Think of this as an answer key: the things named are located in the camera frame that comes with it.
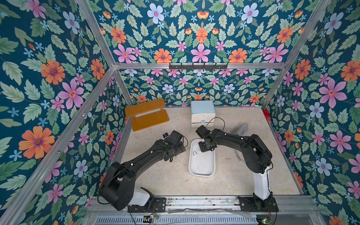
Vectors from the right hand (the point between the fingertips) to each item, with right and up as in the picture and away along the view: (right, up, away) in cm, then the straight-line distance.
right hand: (204, 147), depth 96 cm
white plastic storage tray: (-3, -9, -8) cm, 12 cm away
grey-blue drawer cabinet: (-1, +24, 0) cm, 24 cm away
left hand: (-16, 0, -9) cm, 18 cm away
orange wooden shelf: (-44, +19, +18) cm, 51 cm away
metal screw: (-7, -4, -3) cm, 9 cm away
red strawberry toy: (+54, +24, +20) cm, 62 cm away
